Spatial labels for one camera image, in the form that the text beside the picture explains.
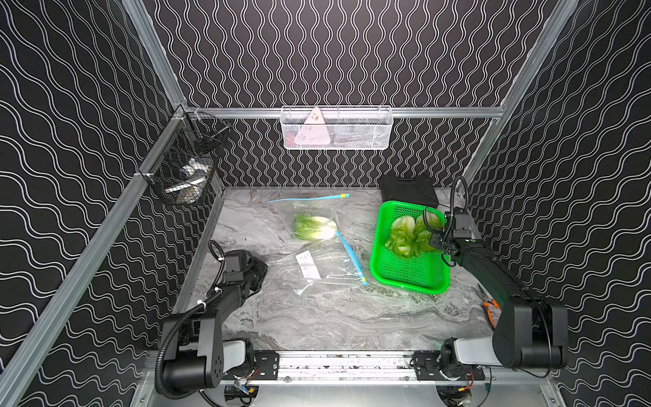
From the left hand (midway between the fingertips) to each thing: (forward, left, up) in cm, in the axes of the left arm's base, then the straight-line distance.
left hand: (267, 259), depth 90 cm
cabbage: (+13, -15, +4) cm, 20 cm away
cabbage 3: (+5, -51, +20) cm, 55 cm away
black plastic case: (+41, -58, -1) cm, 71 cm away
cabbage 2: (+10, -48, +4) cm, 49 cm away
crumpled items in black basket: (+17, +26, +21) cm, 38 cm away
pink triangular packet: (+36, -14, +30) cm, 49 cm away
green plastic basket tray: (+2, -58, -5) cm, 58 cm away
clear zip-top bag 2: (+2, -19, -5) cm, 20 cm away
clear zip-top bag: (+18, -20, +10) cm, 28 cm away
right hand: (+10, -62, +7) cm, 63 cm away
